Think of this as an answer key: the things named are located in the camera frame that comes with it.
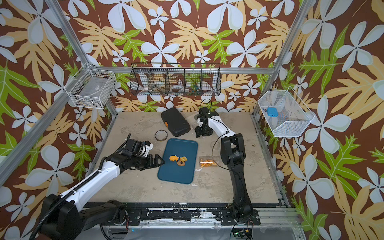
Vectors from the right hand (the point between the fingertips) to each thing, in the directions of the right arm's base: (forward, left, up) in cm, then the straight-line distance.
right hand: (200, 134), depth 102 cm
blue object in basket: (0, -42, +21) cm, 47 cm away
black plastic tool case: (+10, +18, +2) cm, 20 cm away
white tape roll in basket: (+22, +15, +23) cm, 36 cm away
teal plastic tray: (-24, +20, -5) cm, 32 cm away
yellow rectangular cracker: (-18, +11, -3) cm, 21 cm away
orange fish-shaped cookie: (-17, +18, -2) cm, 25 cm away
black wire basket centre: (+24, +3, +28) cm, 37 cm away
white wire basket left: (+10, +64, +31) cm, 72 cm away
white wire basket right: (-7, -48, +26) cm, 55 cm away
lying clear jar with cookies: (-20, -4, -2) cm, 21 cm away
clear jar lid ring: (+1, +28, -3) cm, 28 cm away
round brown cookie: (-20, +12, -4) cm, 24 cm away
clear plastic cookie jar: (+2, +1, +10) cm, 10 cm away
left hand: (-24, +23, +7) cm, 34 cm away
